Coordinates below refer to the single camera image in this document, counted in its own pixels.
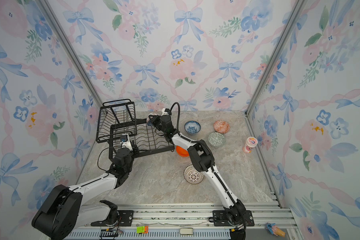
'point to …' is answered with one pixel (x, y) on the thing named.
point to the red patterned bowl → (221, 127)
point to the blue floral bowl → (192, 127)
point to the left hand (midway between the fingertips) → (133, 140)
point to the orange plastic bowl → (182, 151)
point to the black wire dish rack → (118, 127)
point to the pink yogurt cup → (250, 143)
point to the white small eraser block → (186, 231)
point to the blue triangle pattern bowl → (149, 122)
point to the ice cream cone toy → (274, 229)
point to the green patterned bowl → (216, 139)
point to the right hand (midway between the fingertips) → (147, 114)
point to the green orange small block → (142, 229)
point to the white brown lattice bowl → (192, 176)
